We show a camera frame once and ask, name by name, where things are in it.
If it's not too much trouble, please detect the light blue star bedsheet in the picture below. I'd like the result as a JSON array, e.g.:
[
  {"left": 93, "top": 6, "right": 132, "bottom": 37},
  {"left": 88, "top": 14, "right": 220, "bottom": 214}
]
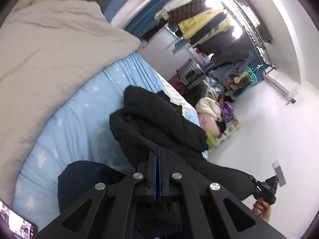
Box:
[{"left": 12, "top": 51, "right": 209, "bottom": 232}]

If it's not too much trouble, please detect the purple patterned jacket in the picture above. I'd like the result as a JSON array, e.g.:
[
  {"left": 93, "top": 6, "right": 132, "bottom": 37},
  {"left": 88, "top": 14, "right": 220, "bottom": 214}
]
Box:
[{"left": 220, "top": 101, "right": 234, "bottom": 123}]

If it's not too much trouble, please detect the blue pillow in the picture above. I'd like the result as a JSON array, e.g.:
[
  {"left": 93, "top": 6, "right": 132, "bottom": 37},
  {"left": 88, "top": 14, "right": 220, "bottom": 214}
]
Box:
[{"left": 102, "top": 0, "right": 126, "bottom": 22}]

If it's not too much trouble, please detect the yellow fleece jacket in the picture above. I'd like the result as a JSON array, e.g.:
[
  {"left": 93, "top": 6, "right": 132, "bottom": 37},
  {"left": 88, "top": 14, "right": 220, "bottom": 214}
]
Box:
[{"left": 175, "top": 9, "right": 226, "bottom": 39}]

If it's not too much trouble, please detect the black clothes rack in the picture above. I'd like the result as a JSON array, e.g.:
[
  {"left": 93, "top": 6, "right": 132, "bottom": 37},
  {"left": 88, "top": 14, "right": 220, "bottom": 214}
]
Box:
[{"left": 221, "top": 0, "right": 276, "bottom": 74}]

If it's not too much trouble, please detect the plaid brown coat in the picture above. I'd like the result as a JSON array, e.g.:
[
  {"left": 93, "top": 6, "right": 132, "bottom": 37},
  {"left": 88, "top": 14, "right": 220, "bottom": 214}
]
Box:
[{"left": 142, "top": 0, "right": 207, "bottom": 42}]

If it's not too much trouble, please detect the white air conditioner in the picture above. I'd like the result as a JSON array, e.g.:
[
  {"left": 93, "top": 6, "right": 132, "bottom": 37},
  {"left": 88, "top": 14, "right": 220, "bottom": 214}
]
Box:
[{"left": 263, "top": 69, "right": 298, "bottom": 103}]

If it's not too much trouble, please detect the smartphone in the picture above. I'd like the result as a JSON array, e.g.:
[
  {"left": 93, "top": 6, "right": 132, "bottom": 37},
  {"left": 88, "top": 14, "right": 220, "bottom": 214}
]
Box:
[{"left": 1, "top": 201, "right": 38, "bottom": 239}]

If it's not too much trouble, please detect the beige quilt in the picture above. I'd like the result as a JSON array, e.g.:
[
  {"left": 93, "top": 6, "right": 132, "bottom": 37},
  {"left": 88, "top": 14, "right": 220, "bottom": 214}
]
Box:
[{"left": 1, "top": 0, "right": 140, "bottom": 205}]

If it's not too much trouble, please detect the black puffer coat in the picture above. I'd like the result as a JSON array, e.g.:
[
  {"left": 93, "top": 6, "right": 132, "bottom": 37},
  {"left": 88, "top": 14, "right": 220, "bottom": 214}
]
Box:
[{"left": 58, "top": 86, "right": 255, "bottom": 211}]

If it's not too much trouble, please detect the polka dot board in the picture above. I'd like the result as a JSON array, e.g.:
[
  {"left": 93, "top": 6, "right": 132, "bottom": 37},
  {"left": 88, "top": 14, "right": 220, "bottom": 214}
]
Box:
[{"left": 215, "top": 117, "right": 240, "bottom": 147}]

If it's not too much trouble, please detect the grey suitcase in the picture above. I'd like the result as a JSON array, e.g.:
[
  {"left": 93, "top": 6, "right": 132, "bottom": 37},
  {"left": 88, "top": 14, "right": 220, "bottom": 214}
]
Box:
[{"left": 177, "top": 59, "right": 207, "bottom": 90}]

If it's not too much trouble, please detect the right hand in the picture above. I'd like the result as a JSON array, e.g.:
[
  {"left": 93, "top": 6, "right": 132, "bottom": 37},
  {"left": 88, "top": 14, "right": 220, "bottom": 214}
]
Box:
[{"left": 252, "top": 199, "right": 271, "bottom": 223}]

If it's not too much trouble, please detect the cream white puffer jacket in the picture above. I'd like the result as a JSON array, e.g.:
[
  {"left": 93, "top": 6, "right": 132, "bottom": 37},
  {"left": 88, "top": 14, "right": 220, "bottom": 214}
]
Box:
[{"left": 195, "top": 97, "right": 222, "bottom": 120}]

